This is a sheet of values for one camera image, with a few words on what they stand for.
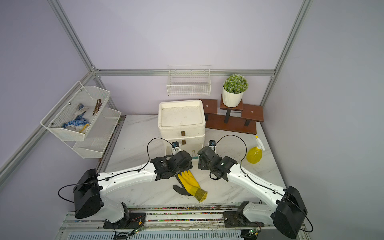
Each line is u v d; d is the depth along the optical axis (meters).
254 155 0.97
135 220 0.73
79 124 0.71
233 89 0.84
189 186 0.83
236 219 0.74
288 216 0.38
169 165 0.58
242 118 1.05
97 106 0.81
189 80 1.08
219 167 0.55
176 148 0.71
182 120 0.86
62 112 0.69
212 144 0.72
